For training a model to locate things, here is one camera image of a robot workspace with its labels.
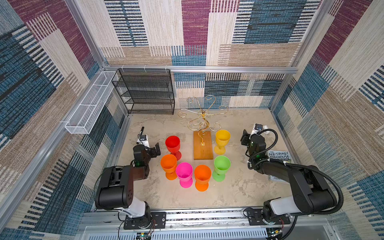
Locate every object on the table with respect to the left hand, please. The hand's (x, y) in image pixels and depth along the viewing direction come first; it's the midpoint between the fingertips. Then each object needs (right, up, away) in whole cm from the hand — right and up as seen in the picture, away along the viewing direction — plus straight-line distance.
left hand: (150, 142), depth 93 cm
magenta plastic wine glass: (+22, -13, -14) cm, 29 cm away
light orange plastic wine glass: (+14, -10, -14) cm, 22 cm away
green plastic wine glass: (+42, -11, -10) cm, 45 cm away
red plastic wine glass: (+15, 0, -7) cm, 16 cm away
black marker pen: (-10, +7, +15) cm, 20 cm away
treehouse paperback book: (+79, -8, -1) cm, 80 cm away
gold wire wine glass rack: (+32, +7, -4) cm, 33 cm away
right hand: (+60, +6, -3) cm, 60 cm away
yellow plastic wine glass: (+44, +3, -2) cm, 44 cm away
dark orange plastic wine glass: (+31, -15, -15) cm, 38 cm away
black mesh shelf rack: (-8, +35, +17) cm, 40 cm away
